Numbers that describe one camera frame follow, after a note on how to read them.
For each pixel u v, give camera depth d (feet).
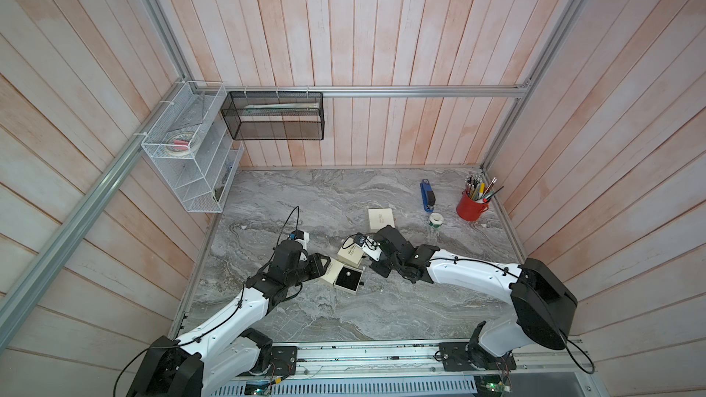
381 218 3.31
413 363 2.41
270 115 3.43
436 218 3.32
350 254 2.96
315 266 2.40
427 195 3.49
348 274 2.87
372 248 2.41
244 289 1.88
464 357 2.43
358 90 3.19
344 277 2.88
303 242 2.56
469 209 3.29
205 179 2.56
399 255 2.12
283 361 2.40
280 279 2.10
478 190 3.21
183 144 2.42
